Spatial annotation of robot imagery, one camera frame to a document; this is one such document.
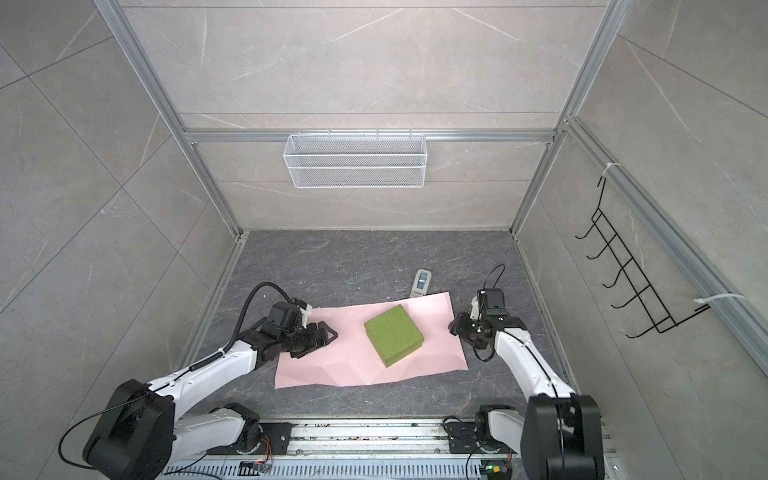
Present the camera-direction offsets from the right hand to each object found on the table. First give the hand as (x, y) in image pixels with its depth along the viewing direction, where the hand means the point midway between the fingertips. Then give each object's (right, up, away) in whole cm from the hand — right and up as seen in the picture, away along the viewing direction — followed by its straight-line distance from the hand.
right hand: (455, 324), depth 87 cm
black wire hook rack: (+35, +8, -29) cm, 46 cm away
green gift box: (-19, -2, -4) cm, 19 cm away
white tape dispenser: (-9, +11, +13) cm, 19 cm away
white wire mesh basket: (-32, +54, +14) cm, 64 cm away
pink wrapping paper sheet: (-31, -10, +1) cm, 32 cm away
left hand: (-37, -2, -2) cm, 37 cm away
